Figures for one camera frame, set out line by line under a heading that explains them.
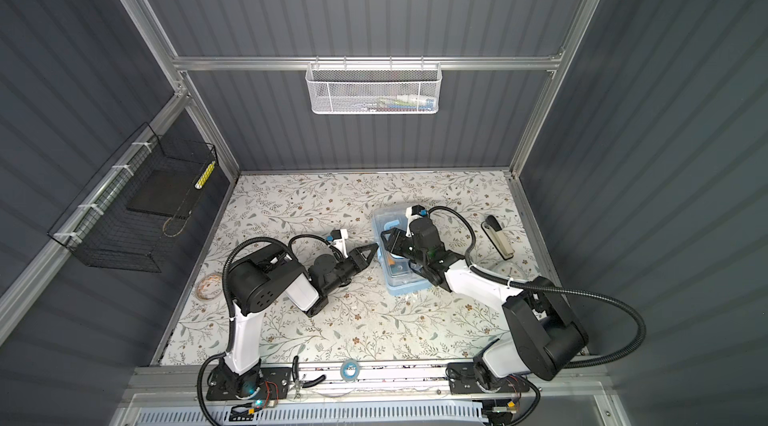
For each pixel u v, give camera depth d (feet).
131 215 2.41
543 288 1.53
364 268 2.72
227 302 1.75
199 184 2.62
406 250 2.47
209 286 2.98
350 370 2.52
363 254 2.79
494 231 3.22
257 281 1.77
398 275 2.79
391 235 2.57
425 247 2.19
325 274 2.44
